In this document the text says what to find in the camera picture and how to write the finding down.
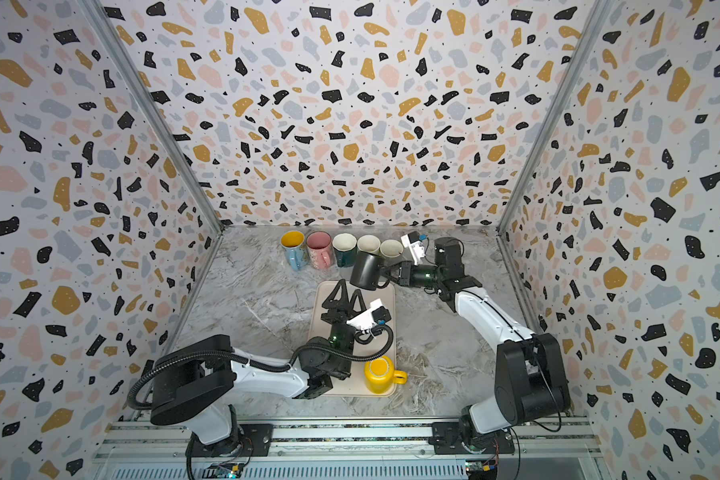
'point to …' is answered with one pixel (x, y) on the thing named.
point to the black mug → (368, 272)
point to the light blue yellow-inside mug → (293, 244)
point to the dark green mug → (345, 247)
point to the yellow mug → (380, 375)
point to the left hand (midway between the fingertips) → (343, 282)
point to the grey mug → (391, 252)
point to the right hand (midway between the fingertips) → (379, 269)
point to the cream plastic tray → (318, 293)
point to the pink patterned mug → (319, 244)
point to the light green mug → (369, 243)
